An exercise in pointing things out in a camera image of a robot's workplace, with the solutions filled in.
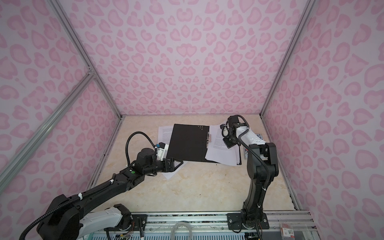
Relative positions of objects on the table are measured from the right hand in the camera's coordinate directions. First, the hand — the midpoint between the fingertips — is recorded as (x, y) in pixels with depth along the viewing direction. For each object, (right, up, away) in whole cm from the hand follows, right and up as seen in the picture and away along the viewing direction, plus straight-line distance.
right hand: (231, 141), depth 96 cm
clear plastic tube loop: (-27, -38, -25) cm, 53 cm away
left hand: (-31, -9, -18) cm, 37 cm away
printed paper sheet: (-8, -7, +3) cm, 11 cm away
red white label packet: (+19, -39, -28) cm, 52 cm away
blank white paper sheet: (-39, -20, -6) cm, 45 cm away
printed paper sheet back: (-46, +4, +13) cm, 48 cm away
